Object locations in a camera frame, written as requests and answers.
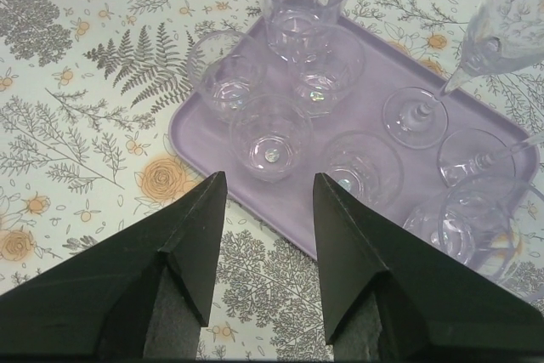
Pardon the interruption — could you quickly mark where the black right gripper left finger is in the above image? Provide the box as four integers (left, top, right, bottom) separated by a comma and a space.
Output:
1, 172, 227, 359

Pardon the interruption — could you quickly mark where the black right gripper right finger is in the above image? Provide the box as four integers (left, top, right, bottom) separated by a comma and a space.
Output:
313, 173, 543, 359

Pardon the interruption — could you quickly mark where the clear tall tumbler glass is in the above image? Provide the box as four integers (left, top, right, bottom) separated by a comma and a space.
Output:
403, 173, 543, 308

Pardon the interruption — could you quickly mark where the clear wine glass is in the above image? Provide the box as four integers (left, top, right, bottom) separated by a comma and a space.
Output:
437, 128, 543, 187

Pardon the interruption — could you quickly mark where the small clear tumbler glass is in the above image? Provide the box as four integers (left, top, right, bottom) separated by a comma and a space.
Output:
186, 30, 267, 122

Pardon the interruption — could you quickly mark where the clear champagne flute glass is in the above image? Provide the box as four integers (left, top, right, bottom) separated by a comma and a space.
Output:
382, 0, 543, 150

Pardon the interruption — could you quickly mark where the lilac plastic tray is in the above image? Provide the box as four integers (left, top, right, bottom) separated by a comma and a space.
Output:
169, 18, 541, 259

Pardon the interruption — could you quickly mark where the floral patterned tablecloth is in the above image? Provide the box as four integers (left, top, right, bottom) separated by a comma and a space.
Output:
1, 0, 543, 360

